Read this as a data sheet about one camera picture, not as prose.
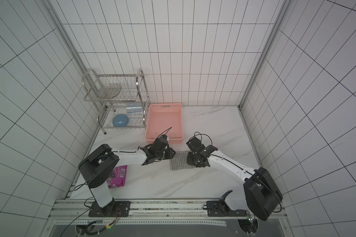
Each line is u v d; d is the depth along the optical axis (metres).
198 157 0.60
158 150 0.72
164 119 1.03
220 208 0.65
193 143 0.67
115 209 0.71
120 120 1.00
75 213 0.73
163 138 0.87
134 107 1.13
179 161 0.89
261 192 0.41
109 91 0.92
